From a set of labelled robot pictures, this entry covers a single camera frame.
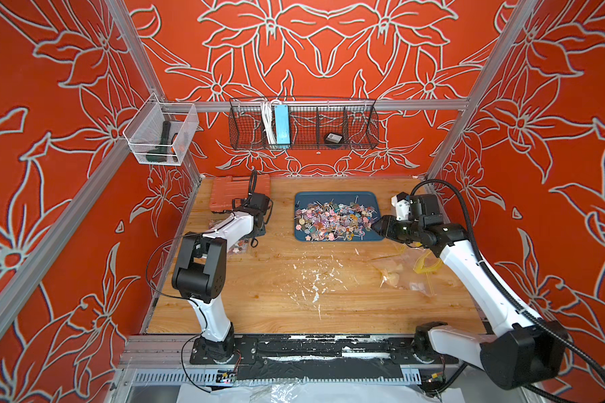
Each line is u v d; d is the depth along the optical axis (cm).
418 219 59
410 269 86
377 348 75
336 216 101
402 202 71
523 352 38
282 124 89
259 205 77
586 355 35
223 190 110
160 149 81
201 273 49
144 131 80
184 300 51
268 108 88
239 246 95
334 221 100
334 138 96
